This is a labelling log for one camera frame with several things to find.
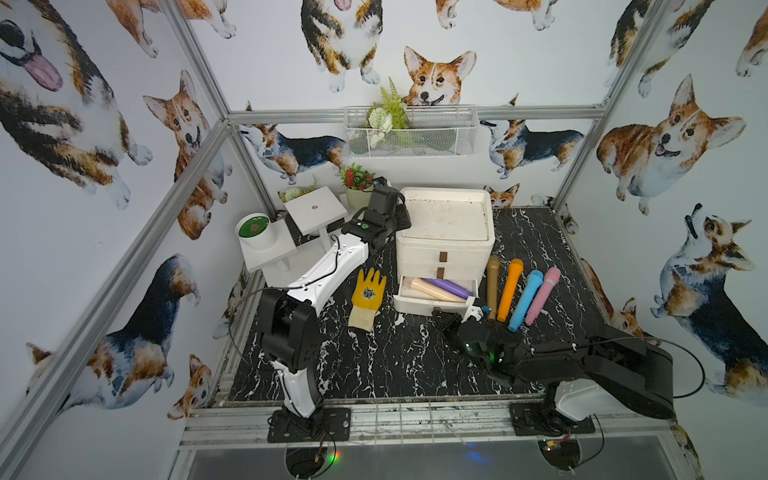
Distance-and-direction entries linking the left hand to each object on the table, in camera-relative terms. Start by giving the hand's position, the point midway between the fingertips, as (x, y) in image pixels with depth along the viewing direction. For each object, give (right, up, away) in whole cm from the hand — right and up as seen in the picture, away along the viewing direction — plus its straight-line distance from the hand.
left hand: (411, 212), depth 87 cm
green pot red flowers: (-16, +9, +7) cm, 20 cm away
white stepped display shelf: (-29, 0, +4) cm, 30 cm away
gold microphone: (+27, -22, +11) cm, 36 cm away
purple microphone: (+13, -23, +9) cm, 28 cm away
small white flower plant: (-41, +9, +20) cm, 47 cm away
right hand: (+4, -28, -6) cm, 29 cm away
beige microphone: (+6, -24, +9) cm, 26 cm away
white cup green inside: (-44, -6, -2) cm, 44 cm away
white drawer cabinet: (+12, -5, -2) cm, 13 cm away
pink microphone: (+45, -21, +10) cm, 51 cm away
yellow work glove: (-14, -27, +8) cm, 32 cm away
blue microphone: (+39, -23, +10) cm, 47 cm away
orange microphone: (+35, -20, +13) cm, 42 cm away
